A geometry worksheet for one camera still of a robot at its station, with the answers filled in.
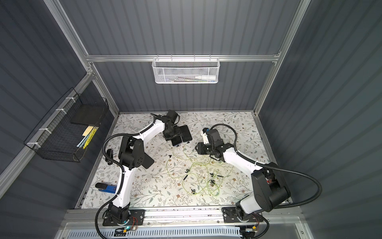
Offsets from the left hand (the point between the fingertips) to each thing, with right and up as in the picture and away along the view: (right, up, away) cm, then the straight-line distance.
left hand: (179, 136), depth 101 cm
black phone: (+3, +2, +10) cm, 10 cm away
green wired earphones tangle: (+13, -22, -12) cm, 28 cm away
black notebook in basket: (-47, +14, -21) cm, 53 cm away
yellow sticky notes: (-46, +5, -24) cm, 52 cm away
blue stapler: (-38, -26, -22) cm, 51 cm away
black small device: (-45, -10, -5) cm, 46 cm away
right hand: (+13, -5, -14) cm, 20 cm away
